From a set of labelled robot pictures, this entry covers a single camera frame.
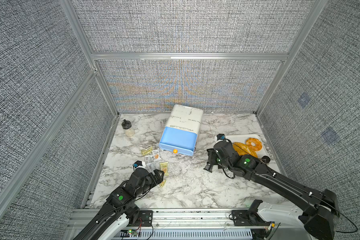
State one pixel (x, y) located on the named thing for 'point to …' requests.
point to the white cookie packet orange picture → (156, 154)
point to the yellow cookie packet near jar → (146, 151)
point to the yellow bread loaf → (242, 148)
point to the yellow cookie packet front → (162, 183)
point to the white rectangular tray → (243, 138)
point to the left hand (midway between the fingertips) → (162, 175)
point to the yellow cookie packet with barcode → (164, 167)
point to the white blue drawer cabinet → (180, 133)
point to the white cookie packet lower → (150, 165)
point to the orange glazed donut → (258, 146)
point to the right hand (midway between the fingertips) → (209, 150)
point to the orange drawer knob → (175, 151)
